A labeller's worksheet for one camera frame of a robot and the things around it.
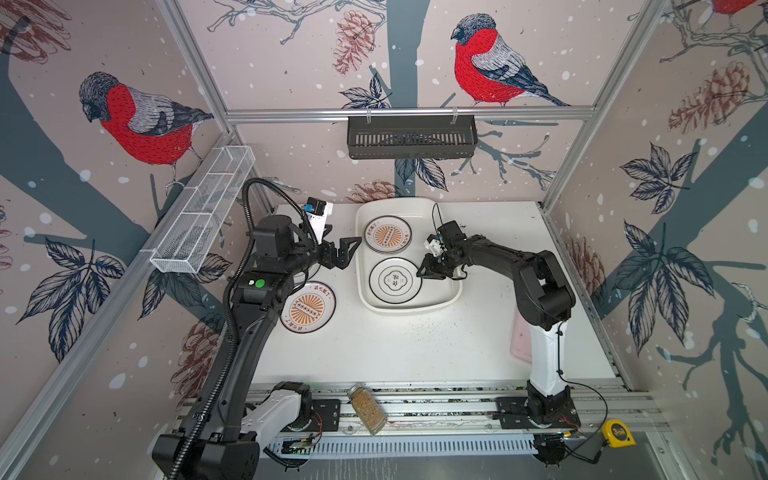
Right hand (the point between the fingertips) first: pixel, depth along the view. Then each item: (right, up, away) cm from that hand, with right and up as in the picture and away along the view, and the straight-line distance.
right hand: (419, 276), depth 98 cm
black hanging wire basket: (-2, +49, +8) cm, 49 cm away
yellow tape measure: (+44, -33, -29) cm, 62 cm away
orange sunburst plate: (-11, +14, +13) cm, 22 cm away
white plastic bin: (+3, +21, +16) cm, 27 cm away
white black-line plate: (-8, -1, +1) cm, 9 cm away
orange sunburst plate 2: (-35, -10, -5) cm, 37 cm away
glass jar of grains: (-15, -28, -27) cm, 41 cm away
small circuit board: (-32, -38, -26) cm, 56 cm away
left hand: (-21, +15, -30) cm, 39 cm away
